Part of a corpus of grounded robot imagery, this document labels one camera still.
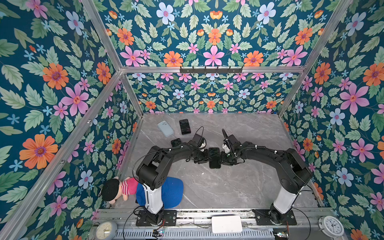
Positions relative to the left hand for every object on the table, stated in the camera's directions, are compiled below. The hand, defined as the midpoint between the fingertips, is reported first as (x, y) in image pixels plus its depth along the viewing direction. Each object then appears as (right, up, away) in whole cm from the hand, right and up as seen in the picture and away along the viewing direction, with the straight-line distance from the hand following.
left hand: (213, 157), depth 90 cm
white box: (+4, -27, -22) cm, 35 cm away
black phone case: (+1, -4, +3) cm, 5 cm away
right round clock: (+54, -28, -21) cm, 64 cm away
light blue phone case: (-35, +17, +21) cm, 44 cm away
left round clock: (-51, -29, -23) cm, 63 cm away
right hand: (+3, -3, +1) cm, 5 cm away
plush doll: (-53, -13, -14) cm, 57 cm away
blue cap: (-23, -17, -11) cm, 31 cm away
